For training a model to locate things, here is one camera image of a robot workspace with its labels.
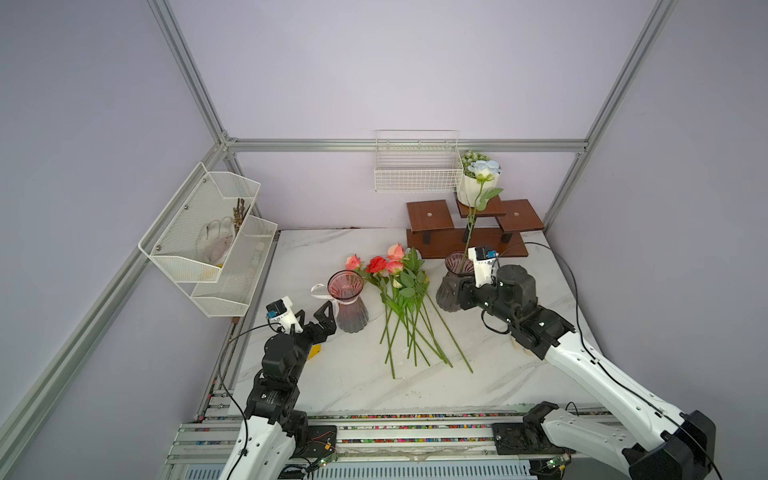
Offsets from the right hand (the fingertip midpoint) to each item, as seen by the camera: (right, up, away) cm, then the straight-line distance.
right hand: (452, 281), depth 75 cm
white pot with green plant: (+8, +27, +14) cm, 32 cm away
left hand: (-35, -8, +2) cm, 36 cm away
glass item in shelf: (-63, +11, +2) cm, 64 cm away
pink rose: (-14, +7, +26) cm, 30 cm away
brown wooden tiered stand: (+21, +19, +32) cm, 42 cm away
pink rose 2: (-30, +5, +29) cm, 42 cm away
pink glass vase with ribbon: (-29, -3, +8) cm, 30 cm away
